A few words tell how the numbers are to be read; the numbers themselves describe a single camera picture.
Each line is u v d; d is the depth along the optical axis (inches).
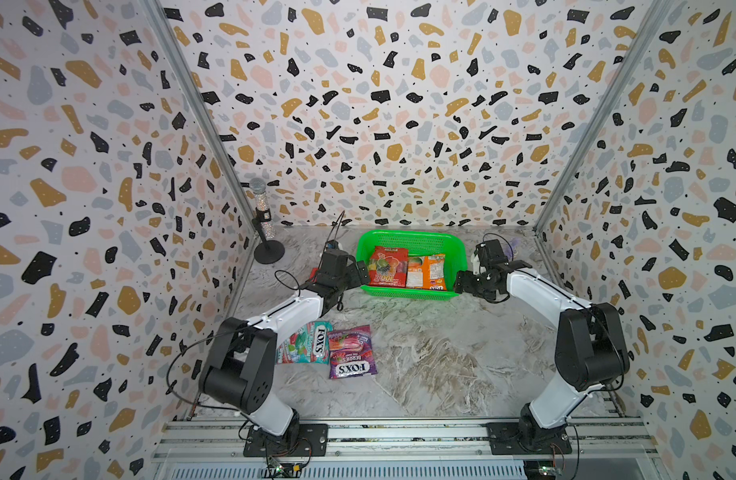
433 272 40.3
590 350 18.7
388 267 40.7
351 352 34.0
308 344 34.5
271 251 44.5
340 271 28.2
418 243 46.1
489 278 27.5
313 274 28.2
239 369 17.5
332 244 32.3
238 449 28.8
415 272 40.6
